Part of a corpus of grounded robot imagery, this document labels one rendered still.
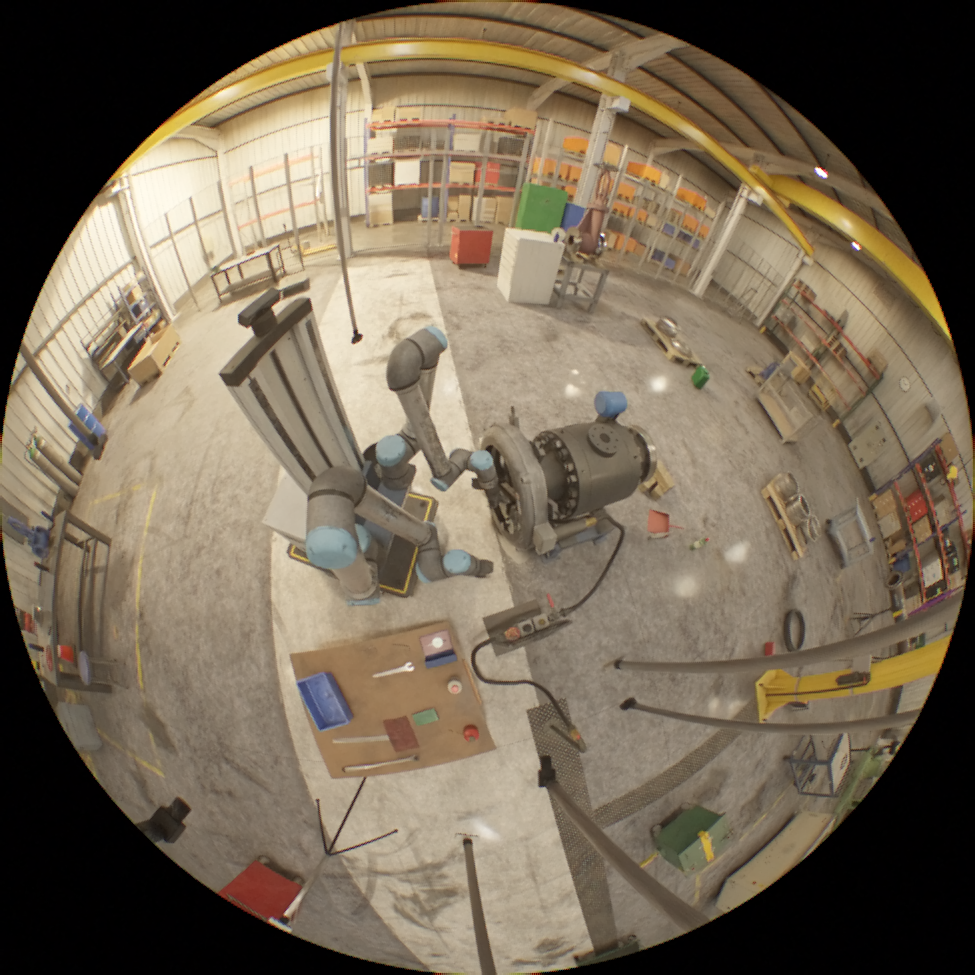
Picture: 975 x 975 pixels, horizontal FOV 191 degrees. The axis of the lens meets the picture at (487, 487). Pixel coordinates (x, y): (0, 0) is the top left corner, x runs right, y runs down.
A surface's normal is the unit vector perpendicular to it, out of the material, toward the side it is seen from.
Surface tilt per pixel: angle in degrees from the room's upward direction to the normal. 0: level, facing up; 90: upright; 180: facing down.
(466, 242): 90
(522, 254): 90
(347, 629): 0
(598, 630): 0
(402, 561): 0
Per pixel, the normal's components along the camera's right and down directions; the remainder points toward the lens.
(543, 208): 0.22, 0.87
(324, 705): 0.11, -0.47
